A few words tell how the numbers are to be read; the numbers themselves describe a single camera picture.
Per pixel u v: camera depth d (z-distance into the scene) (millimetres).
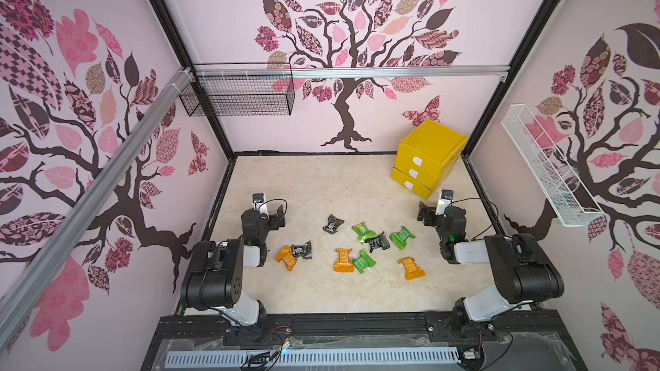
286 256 874
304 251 890
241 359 697
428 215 848
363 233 926
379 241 906
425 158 906
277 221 856
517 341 723
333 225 947
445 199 812
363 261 855
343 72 937
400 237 921
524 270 455
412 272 843
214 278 456
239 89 947
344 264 855
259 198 816
